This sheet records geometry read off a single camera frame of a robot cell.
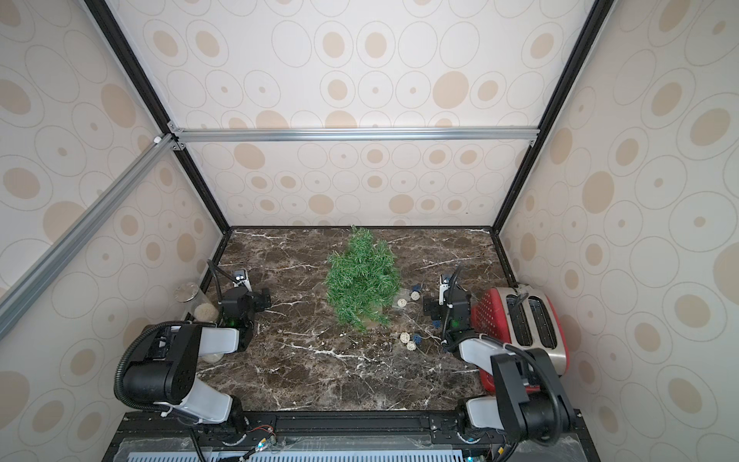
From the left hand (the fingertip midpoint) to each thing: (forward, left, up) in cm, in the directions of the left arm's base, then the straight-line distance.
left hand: (255, 283), depth 93 cm
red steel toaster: (-17, -77, +9) cm, 80 cm away
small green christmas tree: (-12, -36, +20) cm, 43 cm away
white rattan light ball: (-1, -53, -6) cm, 53 cm away
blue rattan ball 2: (-11, -59, -5) cm, 60 cm away
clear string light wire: (-8, -51, -8) cm, 53 cm away
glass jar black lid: (-8, +16, +7) cm, 19 cm away
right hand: (-3, -65, 0) cm, 65 cm away
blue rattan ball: (-16, -52, -6) cm, 55 cm away
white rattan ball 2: (-16, -48, -5) cm, 51 cm away
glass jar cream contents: (-8, +15, -5) cm, 18 cm away
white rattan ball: (-5, -48, -3) cm, 48 cm away
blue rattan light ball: (+3, -54, -6) cm, 54 cm away
